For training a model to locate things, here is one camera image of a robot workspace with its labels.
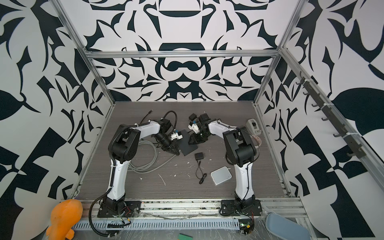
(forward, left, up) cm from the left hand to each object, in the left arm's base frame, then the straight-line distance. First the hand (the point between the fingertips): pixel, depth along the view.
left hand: (179, 152), depth 93 cm
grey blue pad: (-40, -50, -1) cm, 64 cm away
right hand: (+6, -7, +1) cm, 9 cm away
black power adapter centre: (-13, -11, -1) cm, 18 cm away
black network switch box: (+4, -3, -1) cm, 5 cm away
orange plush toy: (-32, +48, +8) cm, 58 cm away
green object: (-41, -3, +1) cm, 41 cm away
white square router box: (-15, -23, +1) cm, 28 cm away
